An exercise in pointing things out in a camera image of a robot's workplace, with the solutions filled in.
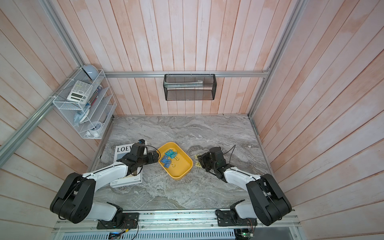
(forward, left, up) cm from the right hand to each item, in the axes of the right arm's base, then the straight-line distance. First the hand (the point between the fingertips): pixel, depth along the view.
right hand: (196, 155), depth 90 cm
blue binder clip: (-1, +20, -4) cm, 20 cm away
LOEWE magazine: (+3, +50, -2) cm, 50 cm away
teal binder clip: (+5, +18, -5) cm, 20 cm away
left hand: (0, +28, -3) cm, 28 cm away
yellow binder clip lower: (-4, -1, -4) cm, 6 cm away
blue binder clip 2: (-4, +18, -5) cm, 19 cm away
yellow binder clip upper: (+1, 0, -6) cm, 6 cm away
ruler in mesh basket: (+34, -2, +28) cm, 44 cm away
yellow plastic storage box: (-4, +8, -8) cm, 12 cm away
